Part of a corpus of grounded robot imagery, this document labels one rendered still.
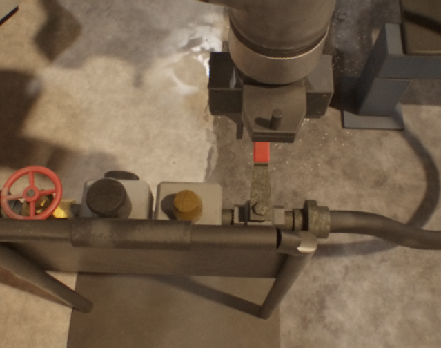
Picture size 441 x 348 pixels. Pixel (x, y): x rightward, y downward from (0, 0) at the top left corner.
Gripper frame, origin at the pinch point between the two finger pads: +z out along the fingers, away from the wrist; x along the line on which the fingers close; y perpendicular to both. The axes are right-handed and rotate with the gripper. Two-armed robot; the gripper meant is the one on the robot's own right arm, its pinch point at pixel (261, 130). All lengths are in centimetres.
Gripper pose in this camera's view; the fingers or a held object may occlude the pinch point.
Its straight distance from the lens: 66.0
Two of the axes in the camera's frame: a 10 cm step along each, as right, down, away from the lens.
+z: 0.0, 3.9, 9.2
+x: -10.0, -0.3, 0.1
